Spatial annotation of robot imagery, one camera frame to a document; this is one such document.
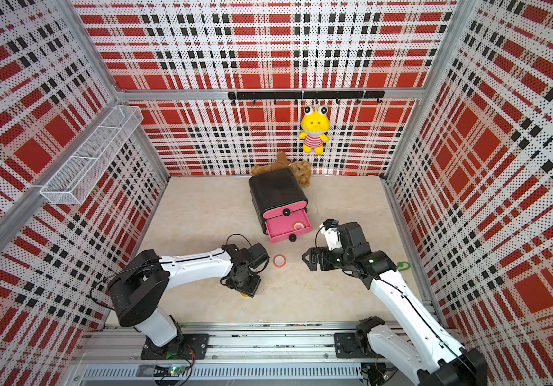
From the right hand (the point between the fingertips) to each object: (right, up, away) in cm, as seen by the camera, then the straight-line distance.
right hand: (319, 255), depth 77 cm
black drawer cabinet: (-13, +17, +11) cm, 24 cm away
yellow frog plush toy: (0, +48, +15) cm, 50 cm away
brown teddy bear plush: (-4, +32, +35) cm, 48 cm away
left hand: (-24, -14, +9) cm, 29 cm away
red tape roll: (-14, -6, +16) cm, 22 cm away
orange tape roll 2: (-24, -13, +1) cm, 28 cm away
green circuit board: (-43, -32, -7) cm, 54 cm away
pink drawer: (-11, +14, +12) cm, 22 cm away
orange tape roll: (-6, +8, +17) cm, 20 cm away
